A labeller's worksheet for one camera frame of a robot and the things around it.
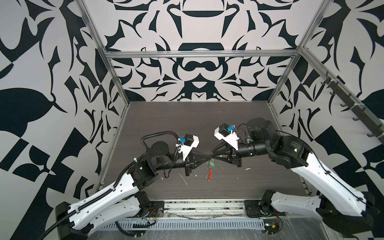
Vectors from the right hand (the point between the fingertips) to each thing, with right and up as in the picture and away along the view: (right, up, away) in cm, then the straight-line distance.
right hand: (214, 152), depth 55 cm
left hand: (-1, -1, +1) cm, 2 cm away
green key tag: (0, -5, +4) cm, 7 cm away
